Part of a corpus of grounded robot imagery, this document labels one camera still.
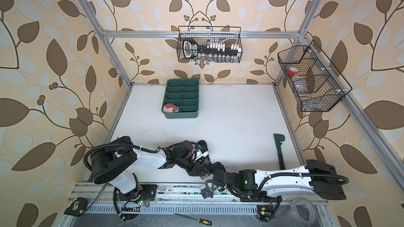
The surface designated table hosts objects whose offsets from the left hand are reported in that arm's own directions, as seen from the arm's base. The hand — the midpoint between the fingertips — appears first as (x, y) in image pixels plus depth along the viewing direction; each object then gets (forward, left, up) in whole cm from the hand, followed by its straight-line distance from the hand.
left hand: (206, 173), depth 78 cm
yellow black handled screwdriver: (-19, +2, 0) cm, 19 cm away
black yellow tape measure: (-16, +56, +1) cm, 59 cm away
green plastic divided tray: (+51, +17, +4) cm, 54 cm away
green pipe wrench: (+21, -42, 0) cm, 47 cm away
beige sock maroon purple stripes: (+35, +23, +7) cm, 43 cm away
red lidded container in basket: (+44, -44, +31) cm, 69 cm away
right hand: (+1, -2, +2) cm, 3 cm away
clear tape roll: (-14, -47, +1) cm, 49 cm away
